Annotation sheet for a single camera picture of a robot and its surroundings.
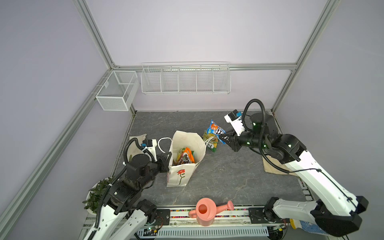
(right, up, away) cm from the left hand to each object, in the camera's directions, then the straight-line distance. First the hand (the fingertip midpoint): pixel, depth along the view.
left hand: (171, 156), depth 66 cm
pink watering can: (+16, -24, 0) cm, 29 cm away
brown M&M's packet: (+5, -3, +7) cm, 10 cm away
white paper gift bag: (+3, -10, +5) cm, 12 cm away
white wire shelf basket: (+4, +46, +33) cm, 56 cm away
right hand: (+22, +9, -3) cm, 24 cm away
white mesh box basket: (-42, +37, +33) cm, 65 cm away
